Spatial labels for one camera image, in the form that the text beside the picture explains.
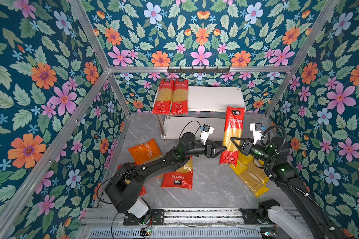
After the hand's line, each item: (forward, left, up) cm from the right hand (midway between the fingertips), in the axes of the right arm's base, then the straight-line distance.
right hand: (232, 138), depth 67 cm
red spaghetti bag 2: (+16, +25, +6) cm, 30 cm away
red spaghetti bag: (+22, +33, +6) cm, 40 cm away
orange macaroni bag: (+8, +48, -26) cm, 56 cm away
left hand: (-3, +3, -2) cm, 5 cm away
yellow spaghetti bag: (-12, -18, -30) cm, 37 cm away
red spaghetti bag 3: (+3, 0, +4) cm, 5 cm away
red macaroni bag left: (-15, +46, -27) cm, 55 cm away
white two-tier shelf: (+18, +10, +4) cm, 22 cm away
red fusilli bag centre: (-8, +24, -28) cm, 38 cm away
